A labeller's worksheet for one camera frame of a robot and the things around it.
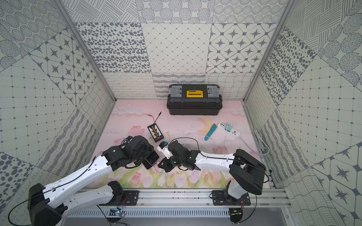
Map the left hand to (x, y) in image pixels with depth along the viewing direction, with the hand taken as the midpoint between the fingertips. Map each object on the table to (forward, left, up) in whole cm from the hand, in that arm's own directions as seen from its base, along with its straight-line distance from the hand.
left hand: (152, 146), depth 78 cm
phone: (-6, 0, -4) cm, 8 cm away
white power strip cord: (+12, -72, -16) cm, 74 cm away
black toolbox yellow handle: (+36, -24, +2) cm, 44 cm away
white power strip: (+17, -47, -6) cm, 51 cm away
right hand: (-8, -5, -6) cm, 11 cm away
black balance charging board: (+17, +3, -13) cm, 22 cm away
